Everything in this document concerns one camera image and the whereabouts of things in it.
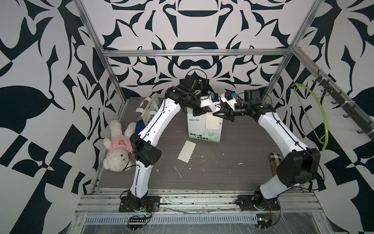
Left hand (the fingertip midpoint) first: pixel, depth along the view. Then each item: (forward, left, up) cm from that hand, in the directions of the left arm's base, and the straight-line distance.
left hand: (208, 105), depth 77 cm
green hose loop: (-19, -51, -2) cm, 54 cm away
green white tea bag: (-5, +6, -13) cm, 15 cm away
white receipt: (-5, -2, -8) cm, 10 cm away
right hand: (-2, -3, -1) cm, 4 cm away
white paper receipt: (-11, +11, -31) cm, 35 cm away
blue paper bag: (+2, +32, -5) cm, 32 cm away
